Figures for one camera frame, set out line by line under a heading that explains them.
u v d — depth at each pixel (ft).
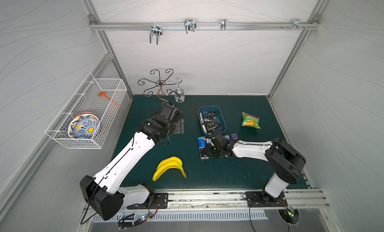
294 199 2.51
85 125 2.05
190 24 2.51
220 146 2.31
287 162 1.48
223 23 2.37
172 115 1.82
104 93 2.57
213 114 3.52
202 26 2.57
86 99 2.30
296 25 2.52
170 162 2.65
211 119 3.36
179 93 3.05
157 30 2.57
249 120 3.30
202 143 3.04
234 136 3.13
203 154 2.89
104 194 1.20
